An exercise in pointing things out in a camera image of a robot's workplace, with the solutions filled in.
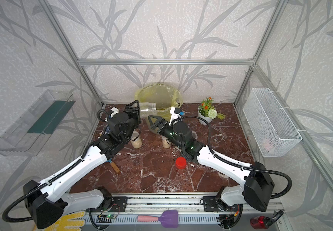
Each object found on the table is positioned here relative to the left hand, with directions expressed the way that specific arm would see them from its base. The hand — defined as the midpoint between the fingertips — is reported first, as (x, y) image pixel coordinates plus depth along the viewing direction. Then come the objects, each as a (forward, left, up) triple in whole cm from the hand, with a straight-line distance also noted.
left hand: (141, 104), depth 69 cm
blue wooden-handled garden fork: (-19, +18, -36) cm, 45 cm away
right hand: (-7, -5, -3) cm, 9 cm away
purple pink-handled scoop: (-43, -14, -36) cm, 58 cm away
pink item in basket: (-13, -65, -16) cm, 68 cm away
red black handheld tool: (-45, -54, -26) cm, 74 cm away
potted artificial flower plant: (+16, -39, -22) cm, 47 cm away
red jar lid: (-15, -20, -35) cm, 44 cm away
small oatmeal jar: (-3, -11, -32) cm, 34 cm away
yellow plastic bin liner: (+21, -10, -14) cm, 28 cm away
